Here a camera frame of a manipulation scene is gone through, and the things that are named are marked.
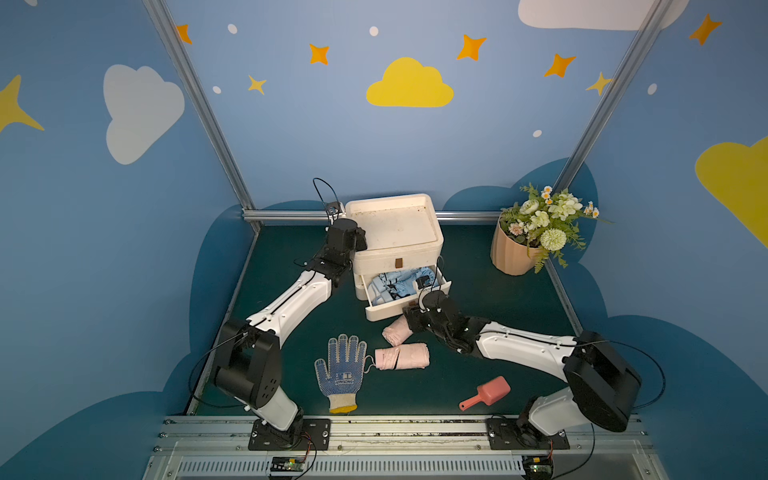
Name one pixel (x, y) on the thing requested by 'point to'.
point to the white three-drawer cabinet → (402, 260)
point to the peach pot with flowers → (535, 225)
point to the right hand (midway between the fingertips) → (414, 302)
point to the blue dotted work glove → (346, 365)
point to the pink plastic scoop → (489, 393)
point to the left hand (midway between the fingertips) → (354, 224)
